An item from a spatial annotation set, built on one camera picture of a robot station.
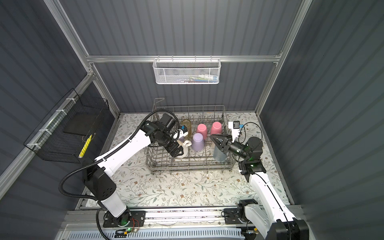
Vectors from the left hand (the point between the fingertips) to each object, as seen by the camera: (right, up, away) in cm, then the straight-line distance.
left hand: (177, 146), depth 80 cm
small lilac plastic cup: (+3, +4, -3) cm, 6 cm away
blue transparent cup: (+23, -6, +7) cm, 25 cm away
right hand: (+18, +5, -12) cm, 22 cm away
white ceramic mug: (+4, +1, -3) cm, 5 cm away
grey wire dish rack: (+14, -7, +17) cm, 23 cm away
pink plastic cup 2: (+23, +10, +14) cm, 29 cm away
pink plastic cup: (+14, +10, +13) cm, 22 cm away
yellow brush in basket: (-41, +1, -12) cm, 43 cm away
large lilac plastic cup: (+11, +1, +7) cm, 13 cm away
